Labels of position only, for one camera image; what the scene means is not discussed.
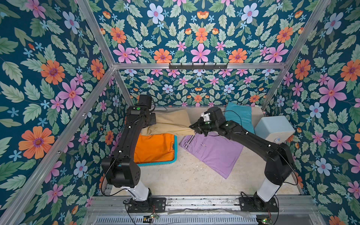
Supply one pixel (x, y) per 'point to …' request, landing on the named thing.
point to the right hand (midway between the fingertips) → (190, 125)
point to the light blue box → (277, 128)
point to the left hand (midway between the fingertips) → (150, 119)
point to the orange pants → (154, 148)
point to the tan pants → (170, 122)
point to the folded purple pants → (220, 153)
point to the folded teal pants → (241, 115)
